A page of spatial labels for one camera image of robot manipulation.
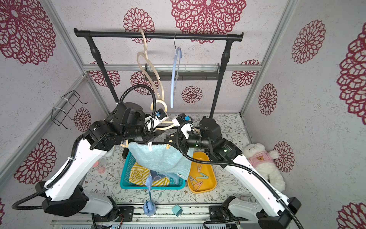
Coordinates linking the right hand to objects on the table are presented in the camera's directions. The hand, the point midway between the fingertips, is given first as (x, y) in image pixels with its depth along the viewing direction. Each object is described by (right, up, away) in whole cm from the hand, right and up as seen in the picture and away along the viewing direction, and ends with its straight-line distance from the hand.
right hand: (166, 137), depth 58 cm
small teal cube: (+4, -39, +16) cm, 42 cm away
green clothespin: (+20, -26, +28) cm, 43 cm away
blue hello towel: (-8, -24, +23) cm, 34 cm away
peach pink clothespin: (+17, -22, +32) cm, 42 cm away
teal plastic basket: (+2, -29, +26) cm, 39 cm away
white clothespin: (-7, -4, +2) cm, 8 cm away
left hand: (-5, +4, +6) cm, 9 cm away
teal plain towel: (+2, -12, +10) cm, 15 cm away
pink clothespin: (+16, -29, +25) cm, 42 cm away
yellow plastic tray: (+22, -30, +26) cm, 45 cm away
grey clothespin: (+12, -27, +26) cm, 39 cm away
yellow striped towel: (-19, -24, +27) cm, 41 cm away
